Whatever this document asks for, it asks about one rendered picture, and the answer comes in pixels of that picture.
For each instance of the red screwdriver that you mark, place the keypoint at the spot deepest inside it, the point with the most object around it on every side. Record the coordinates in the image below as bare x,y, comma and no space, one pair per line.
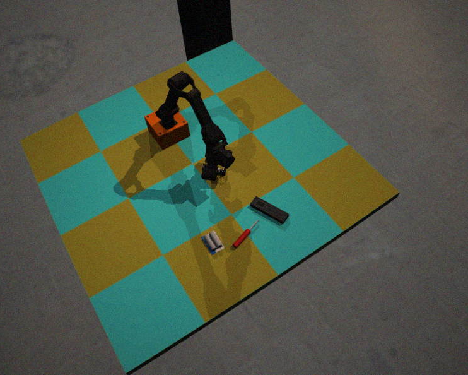
243,236

